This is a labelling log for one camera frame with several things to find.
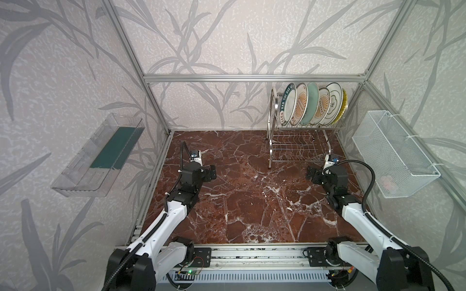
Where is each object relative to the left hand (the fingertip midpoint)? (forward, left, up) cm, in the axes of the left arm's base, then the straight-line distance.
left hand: (203, 164), depth 83 cm
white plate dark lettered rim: (+26, -41, +15) cm, 50 cm away
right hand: (0, -54, -2) cm, 54 cm away
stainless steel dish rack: (+23, -54, -12) cm, 60 cm away
